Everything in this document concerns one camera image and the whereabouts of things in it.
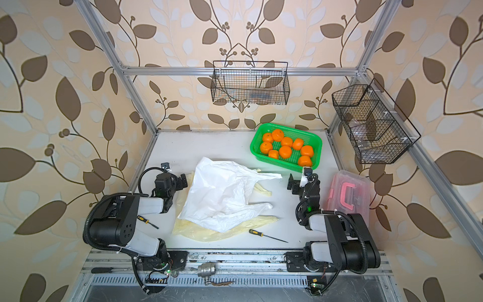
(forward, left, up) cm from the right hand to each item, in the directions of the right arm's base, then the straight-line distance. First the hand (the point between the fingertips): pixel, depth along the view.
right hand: (302, 175), depth 90 cm
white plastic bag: (-6, +40, -4) cm, 41 cm away
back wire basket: (+42, +20, +26) cm, 53 cm away
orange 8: (+16, +12, -2) cm, 20 cm away
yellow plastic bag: (-22, +49, -7) cm, 54 cm away
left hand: (+5, +66, -2) cm, 66 cm away
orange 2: (+30, +13, -3) cm, 33 cm away
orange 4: (+24, -3, -4) cm, 24 cm away
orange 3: (+26, +3, -3) cm, 26 cm away
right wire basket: (+11, -32, +19) cm, 39 cm away
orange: (+28, +8, 0) cm, 29 cm away
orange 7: (+19, -8, -4) cm, 21 cm away
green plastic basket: (+8, +4, -1) cm, 9 cm away
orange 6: (+17, +5, -3) cm, 18 cm away
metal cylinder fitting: (-37, +43, -4) cm, 57 cm away
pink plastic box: (-9, -20, -1) cm, 22 cm away
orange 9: (+11, -5, -3) cm, 12 cm away
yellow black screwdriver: (-24, +21, -8) cm, 33 cm away
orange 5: (+22, +16, -4) cm, 28 cm away
